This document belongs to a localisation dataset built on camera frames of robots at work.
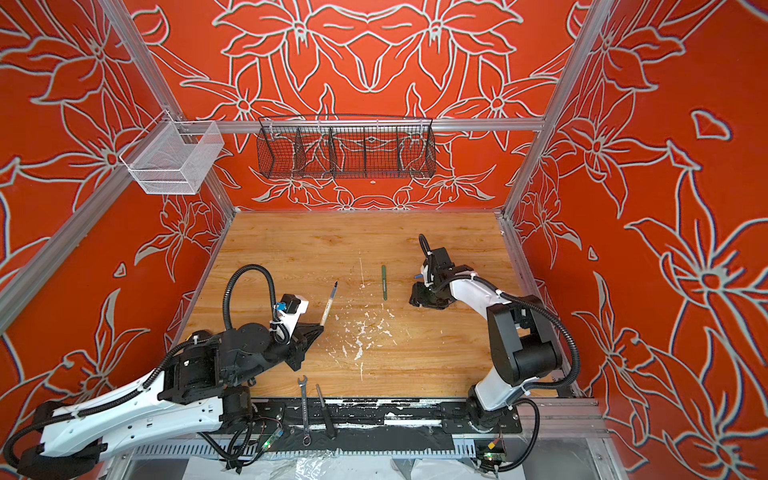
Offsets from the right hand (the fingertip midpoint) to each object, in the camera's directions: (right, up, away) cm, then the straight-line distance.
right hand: (414, 298), depth 91 cm
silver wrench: (-28, -30, -21) cm, 46 cm away
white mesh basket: (-75, +44, +1) cm, 87 cm away
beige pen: (-22, +4, -27) cm, 35 cm away
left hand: (-23, -1, -26) cm, 35 cm away
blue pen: (+2, +6, +9) cm, 11 cm away
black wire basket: (-23, +50, +8) cm, 56 cm away
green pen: (-9, +5, +9) cm, 14 cm away
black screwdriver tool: (-23, -27, -19) cm, 40 cm away
